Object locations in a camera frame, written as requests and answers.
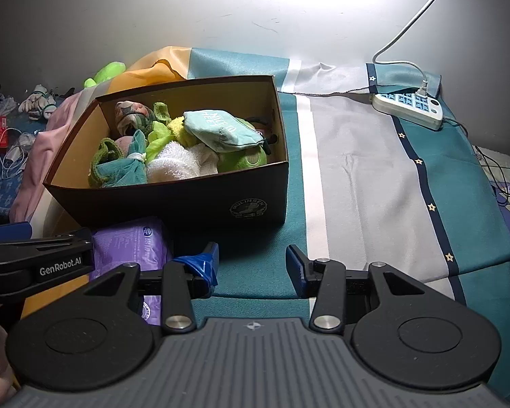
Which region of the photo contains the white fluffy towel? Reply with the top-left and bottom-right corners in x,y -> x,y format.
146,141 -> 218,183

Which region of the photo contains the dark green knit sock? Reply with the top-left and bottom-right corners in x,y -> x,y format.
88,137 -> 124,188

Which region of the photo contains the green cow plush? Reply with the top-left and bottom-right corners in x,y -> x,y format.
217,117 -> 278,173

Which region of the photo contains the mint green sock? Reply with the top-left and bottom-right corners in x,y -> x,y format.
183,109 -> 263,153

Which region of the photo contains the neon green knotted cloth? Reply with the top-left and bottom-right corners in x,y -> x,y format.
145,101 -> 175,164

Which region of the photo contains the yellow fluffy towel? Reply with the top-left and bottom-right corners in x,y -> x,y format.
167,116 -> 199,148

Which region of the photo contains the floral patterned cloth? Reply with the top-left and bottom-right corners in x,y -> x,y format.
114,100 -> 154,136

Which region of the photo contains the pink teddy bear plush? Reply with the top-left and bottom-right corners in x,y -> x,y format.
115,135 -> 132,157

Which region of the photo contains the blue flower patterned towel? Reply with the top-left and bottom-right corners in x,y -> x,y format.
0,165 -> 25,218

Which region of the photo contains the pink cloth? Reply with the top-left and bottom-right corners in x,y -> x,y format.
9,92 -> 82,223

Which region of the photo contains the purple tissue pack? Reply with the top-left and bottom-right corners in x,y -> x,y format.
89,222 -> 171,327

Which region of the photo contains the brown cardboard box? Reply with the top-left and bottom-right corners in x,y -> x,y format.
44,75 -> 289,250

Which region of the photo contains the multicolour striped bed sheet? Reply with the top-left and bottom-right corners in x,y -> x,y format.
68,47 -> 510,401

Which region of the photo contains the white gloves pair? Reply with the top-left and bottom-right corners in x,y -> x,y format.
18,85 -> 57,121

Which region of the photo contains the green frog plush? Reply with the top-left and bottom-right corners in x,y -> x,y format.
84,61 -> 126,88

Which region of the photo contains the white power strip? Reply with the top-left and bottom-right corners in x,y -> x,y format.
371,93 -> 443,131

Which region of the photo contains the white charger with cable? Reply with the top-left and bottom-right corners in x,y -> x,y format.
0,127 -> 36,180

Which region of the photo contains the white power cable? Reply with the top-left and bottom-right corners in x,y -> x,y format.
371,0 -> 464,94

